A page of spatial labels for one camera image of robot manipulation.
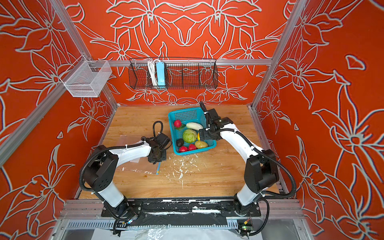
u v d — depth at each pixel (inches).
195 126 39.9
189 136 36.4
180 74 38.4
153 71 35.1
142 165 35.1
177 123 40.7
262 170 17.5
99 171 18.1
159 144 28.2
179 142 36.4
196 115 42.6
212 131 24.7
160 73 35.1
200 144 35.4
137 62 36.2
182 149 35.5
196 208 29.3
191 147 35.7
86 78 36.3
